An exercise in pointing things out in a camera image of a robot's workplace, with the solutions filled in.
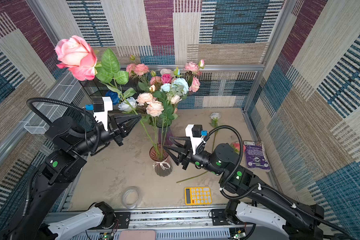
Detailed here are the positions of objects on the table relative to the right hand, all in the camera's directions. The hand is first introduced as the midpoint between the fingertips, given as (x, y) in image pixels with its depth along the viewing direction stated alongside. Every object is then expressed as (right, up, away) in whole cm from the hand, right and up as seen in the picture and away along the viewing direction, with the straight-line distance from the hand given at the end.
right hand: (167, 146), depth 53 cm
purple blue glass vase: (-3, +2, +20) cm, 20 cm away
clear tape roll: (-21, -31, +27) cm, 46 cm away
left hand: (-8, +11, -5) cm, 15 cm away
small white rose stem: (+30, +13, +58) cm, 67 cm away
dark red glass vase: (-4, -12, +23) cm, 26 cm away
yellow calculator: (+14, -30, +26) cm, 42 cm away
